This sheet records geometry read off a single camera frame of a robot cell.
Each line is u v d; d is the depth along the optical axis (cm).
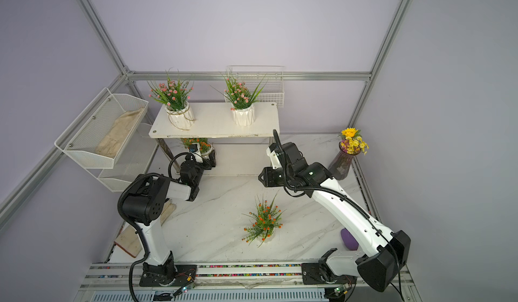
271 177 63
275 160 65
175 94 66
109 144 75
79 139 68
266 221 73
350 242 82
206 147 90
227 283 73
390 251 38
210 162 90
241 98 65
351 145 84
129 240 82
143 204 52
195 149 84
